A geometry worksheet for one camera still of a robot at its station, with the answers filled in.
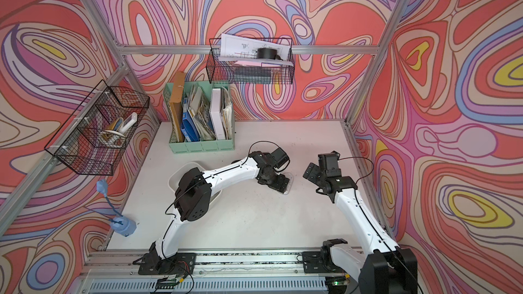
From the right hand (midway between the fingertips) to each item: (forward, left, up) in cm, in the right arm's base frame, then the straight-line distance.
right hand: (315, 178), depth 84 cm
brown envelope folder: (+25, +58, +20) cm, 66 cm away
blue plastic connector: (-15, +75, -2) cm, 77 cm away
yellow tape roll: (+13, +77, +23) cm, 81 cm away
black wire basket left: (+9, +85, +20) cm, 88 cm away
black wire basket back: (+51, +38, +20) cm, 67 cm away
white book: (+27, +42, +16) cm, 52 cm away
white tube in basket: (+14, +71, +24) cm, 76 cm away
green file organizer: (+28, +51, +11) cm, 59 cm away
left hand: (0, +14, -6) cm, 15 cm away
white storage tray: (+8, +61, -3) cm, 62 cm away
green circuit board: (-33, +58, -13) cm, 68 cm away
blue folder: (+26, +57, +6) cm, 63 cm away
